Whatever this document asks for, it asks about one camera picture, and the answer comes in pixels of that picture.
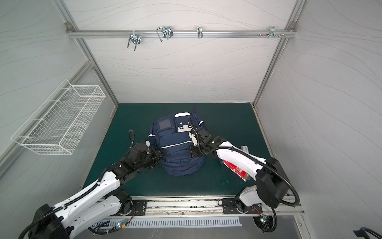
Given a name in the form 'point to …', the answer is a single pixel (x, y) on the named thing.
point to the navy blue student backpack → (170, 135)
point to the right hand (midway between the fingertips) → (192, 147)
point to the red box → (238, 171)
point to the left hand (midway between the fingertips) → (168, 151)
